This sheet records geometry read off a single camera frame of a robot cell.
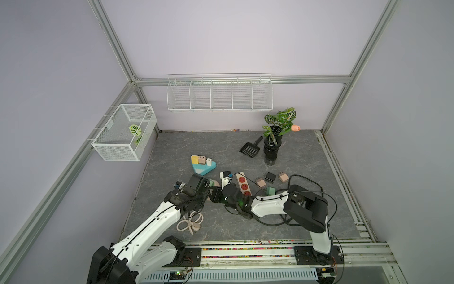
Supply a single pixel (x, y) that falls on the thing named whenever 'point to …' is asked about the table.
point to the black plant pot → (271, 151)
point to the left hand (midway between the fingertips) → (207, 194)
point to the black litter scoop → (250, 149)
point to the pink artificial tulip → (295, 128)
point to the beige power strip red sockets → (243, 184)
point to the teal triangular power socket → (201, 165)
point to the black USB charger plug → (270, 177)
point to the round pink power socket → (216, 183)
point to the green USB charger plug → (271, 191)
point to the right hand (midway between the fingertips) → (206, 189)
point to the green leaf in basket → (133, 128)
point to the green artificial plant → (281, 123)
